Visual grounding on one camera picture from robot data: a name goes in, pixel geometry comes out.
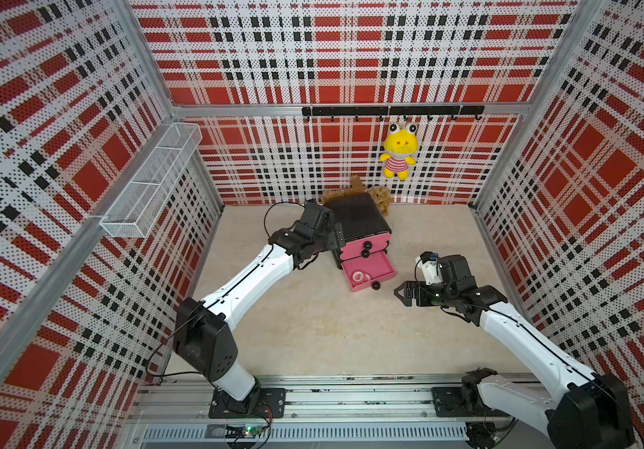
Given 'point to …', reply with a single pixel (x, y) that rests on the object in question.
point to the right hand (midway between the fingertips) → (411, 291)
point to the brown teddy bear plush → (356, 187)
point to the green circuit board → (242, 432)
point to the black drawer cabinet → (359, 219)
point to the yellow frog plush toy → (401, 144)
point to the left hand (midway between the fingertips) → (334, 236)
